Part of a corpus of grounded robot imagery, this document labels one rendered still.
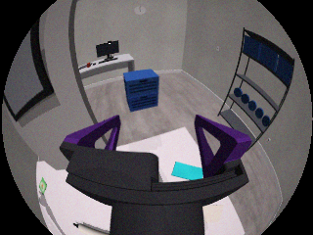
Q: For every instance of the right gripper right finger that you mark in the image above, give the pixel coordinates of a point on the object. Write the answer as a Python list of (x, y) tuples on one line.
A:
[(233, 144)]

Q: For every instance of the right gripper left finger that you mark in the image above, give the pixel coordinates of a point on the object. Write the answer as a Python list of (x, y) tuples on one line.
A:
[(88, 136)]

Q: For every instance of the teal flat rectangular block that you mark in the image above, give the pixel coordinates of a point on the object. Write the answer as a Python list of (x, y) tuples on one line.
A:
[(187, 171)]

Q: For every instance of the grey mirror glass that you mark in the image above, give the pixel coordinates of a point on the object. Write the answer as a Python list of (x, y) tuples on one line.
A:
[(22, 82)]

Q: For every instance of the black rectangular frame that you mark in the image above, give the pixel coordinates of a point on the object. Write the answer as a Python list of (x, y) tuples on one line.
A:
[(41, 72)]

